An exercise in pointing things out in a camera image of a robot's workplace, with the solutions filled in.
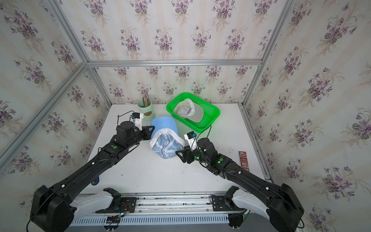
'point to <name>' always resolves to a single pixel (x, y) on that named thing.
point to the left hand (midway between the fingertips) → (156, 127)
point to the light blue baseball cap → (165, 140)
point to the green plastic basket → (210, 111)
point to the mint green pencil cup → (146, 108)
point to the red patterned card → (243, 160)
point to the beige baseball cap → (186, 108)
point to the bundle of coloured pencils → (146, 100)
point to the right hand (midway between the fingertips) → (181, 150)
